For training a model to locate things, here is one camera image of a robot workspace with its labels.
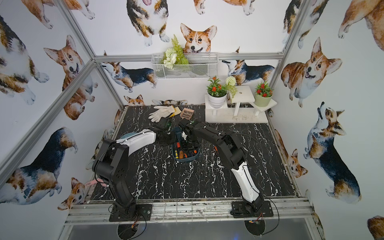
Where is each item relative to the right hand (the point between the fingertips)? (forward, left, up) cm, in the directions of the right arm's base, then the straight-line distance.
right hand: (184, 151), depth 92 cm
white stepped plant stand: (+40, -43, -6) cm, 59 cm away
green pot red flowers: (+27, -49, +21) cm, 60 cm away
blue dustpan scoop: (+14, +41, -2) cm, 43 cm away
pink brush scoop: (-17, +49, -2) cm, 52 cm away
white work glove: (+36, +20, -2) cm, 41 cm away
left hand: (+9, +6, +2) cm, 11 cm away
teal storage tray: (-1, +1, +1) cm, 2 cm away
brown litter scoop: (+35, +1, -4) cm, 35 cm away
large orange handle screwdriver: (0, -7, -1) cm, 7 cm away
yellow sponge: (+36, +9, -3) cm, 37 cm away
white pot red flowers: (+25, -20, +25) cm, 41 cm away
